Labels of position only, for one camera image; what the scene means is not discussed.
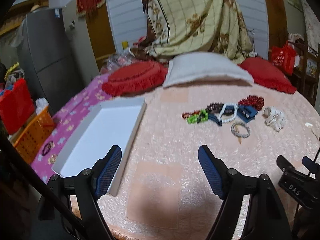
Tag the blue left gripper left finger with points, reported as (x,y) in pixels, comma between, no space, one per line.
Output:
(105,169)

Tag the red shopping bag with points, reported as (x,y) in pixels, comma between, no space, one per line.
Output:
(284,58)

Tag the orange plastic basket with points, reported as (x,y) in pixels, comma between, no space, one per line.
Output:
(34,135)

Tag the dark red dotted scrunchie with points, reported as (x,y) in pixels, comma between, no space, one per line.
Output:
(258,103)

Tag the grey refrigerator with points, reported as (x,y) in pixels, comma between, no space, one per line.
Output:
(56,55)

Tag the blue hair claw clip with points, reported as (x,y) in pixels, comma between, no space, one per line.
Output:
(246,113)

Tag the red ruffled pillow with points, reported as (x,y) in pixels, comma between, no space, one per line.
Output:
(135,78)
(267,75)

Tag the pink quilted bedspread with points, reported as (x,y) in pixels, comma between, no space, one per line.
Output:
(188,181)

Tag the yellow floral blanket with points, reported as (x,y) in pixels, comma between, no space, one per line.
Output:
(176,27)

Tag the red storage container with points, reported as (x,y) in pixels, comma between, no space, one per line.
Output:
(16,106)

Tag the clear plastic bag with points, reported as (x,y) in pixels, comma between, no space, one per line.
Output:
(116,61)

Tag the grey white pillow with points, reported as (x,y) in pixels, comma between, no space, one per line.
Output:
(203,66)

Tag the magenta floral bedsheet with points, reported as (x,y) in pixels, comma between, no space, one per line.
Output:
(67,119)

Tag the white shallow box tray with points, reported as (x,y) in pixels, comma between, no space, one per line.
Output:
(109,123)

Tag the wooden shelf rack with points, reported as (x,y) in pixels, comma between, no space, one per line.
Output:
(305,76)

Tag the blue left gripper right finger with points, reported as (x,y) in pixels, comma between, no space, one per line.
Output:
(210,167)

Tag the left red ruffled pillow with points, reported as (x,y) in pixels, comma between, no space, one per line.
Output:
(135,78)

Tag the right red ruffled pillow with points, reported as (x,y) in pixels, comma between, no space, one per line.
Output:
(267,75)

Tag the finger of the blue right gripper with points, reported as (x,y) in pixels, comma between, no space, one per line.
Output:
(310,165)
(284,164)

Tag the white charger plug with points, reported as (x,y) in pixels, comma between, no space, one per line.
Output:
(307,124)

